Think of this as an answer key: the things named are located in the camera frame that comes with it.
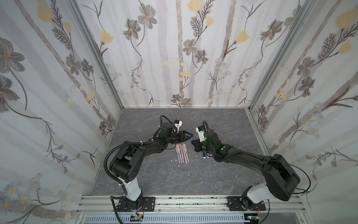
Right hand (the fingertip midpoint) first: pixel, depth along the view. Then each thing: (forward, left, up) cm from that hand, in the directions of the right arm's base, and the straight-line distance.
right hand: (193, 140), depth 84 cm
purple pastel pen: (-3, +7, -13) cm, 15 cm away
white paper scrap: (-8, +13, -14) cm, 21 cm away
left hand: (+3, 0, 0) cm, 4 cm away
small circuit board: (-40, +30, -15) cm, 52 cm away
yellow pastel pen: (0, +10, -14) cm, 17 cm away
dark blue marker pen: (+1, +1, -1) cm, 2 cm away
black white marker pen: (-6, -8, -12) cm, 16 cm away
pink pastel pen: (-1, +9, -14) cm, 16 cm away
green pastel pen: (-3, +5, -13) cm, 15 cm away
